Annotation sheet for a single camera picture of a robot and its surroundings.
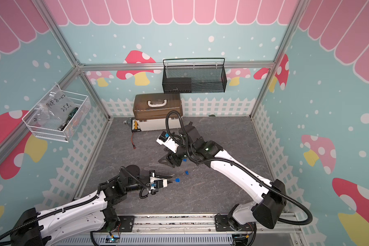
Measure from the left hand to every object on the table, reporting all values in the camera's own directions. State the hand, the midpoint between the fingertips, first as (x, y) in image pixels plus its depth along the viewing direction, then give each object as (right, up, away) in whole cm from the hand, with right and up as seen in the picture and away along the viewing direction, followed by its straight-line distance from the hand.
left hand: (170, 178), depth 73 cm
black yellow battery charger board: (-31, +27, +40) cm, 57 cm away
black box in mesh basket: (0, +50, +16) cm, 52 cm away
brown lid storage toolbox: (-14, +39, +25) cm, 48 cm away
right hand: (-2, +12, -5) cm, 13 cm away
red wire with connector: (-32, +20, +37) cm, 52 cm away
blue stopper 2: (+8, -2, +19) cm, 21 cm away
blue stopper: (+4, +2, -7) cm, 8 cm away
